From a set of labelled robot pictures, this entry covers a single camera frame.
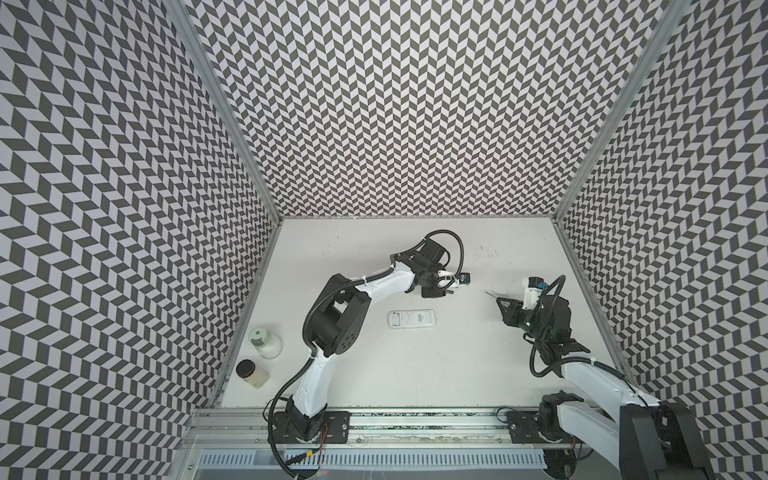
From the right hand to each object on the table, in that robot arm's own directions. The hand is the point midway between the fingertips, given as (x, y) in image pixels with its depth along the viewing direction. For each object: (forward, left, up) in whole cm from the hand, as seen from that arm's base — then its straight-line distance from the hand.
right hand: (498, 306), depth 87 cm
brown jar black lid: (-18, +66, +6) cm, 69 cm away
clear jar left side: (-11, +64, +3) cm, 65 cm away
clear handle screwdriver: (+6, 0, -3) cm, 7 cm away
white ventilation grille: (-36, +36, -6) cm, 51 cm away
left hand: (+10, +15, -1) cm, 18 cm away
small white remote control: (-1, +24, -4) cm, 25 cm away
